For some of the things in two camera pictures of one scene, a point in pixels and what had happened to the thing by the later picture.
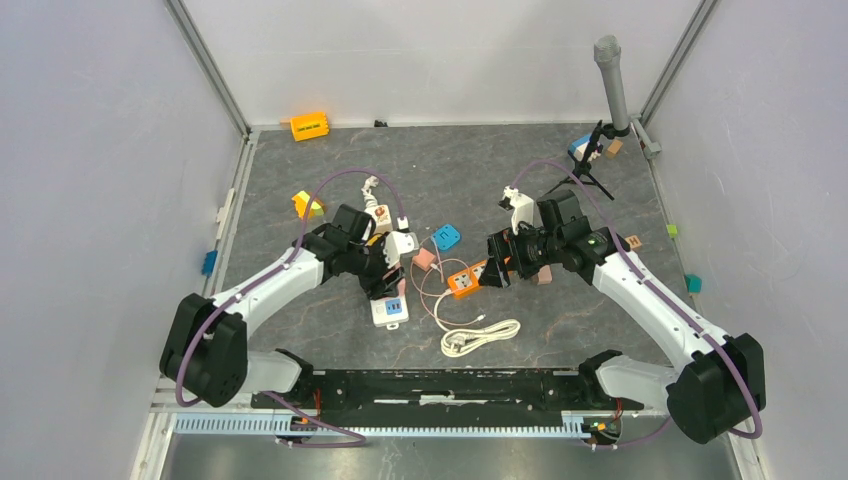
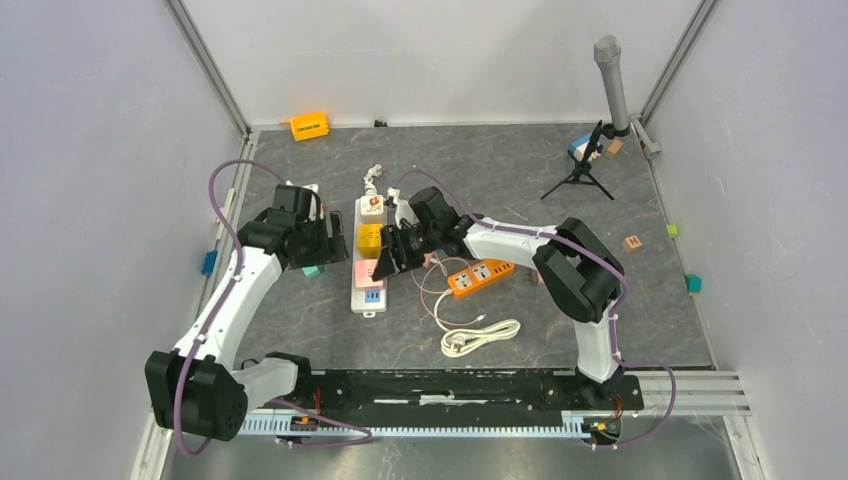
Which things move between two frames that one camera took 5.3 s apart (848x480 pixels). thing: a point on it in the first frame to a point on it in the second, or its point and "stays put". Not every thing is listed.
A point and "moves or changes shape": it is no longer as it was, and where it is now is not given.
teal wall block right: (694, 284) stays put
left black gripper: (376, 287) to (332, 249)
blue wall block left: (209, 262) stays put
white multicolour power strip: (389, 311) moves or changes shape
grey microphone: (607, 51) stays put
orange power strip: (466, 279) stays put
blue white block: (578, 146) stays put
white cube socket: (382, 218) moves or changes shape
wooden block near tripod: (614, 148) stays put
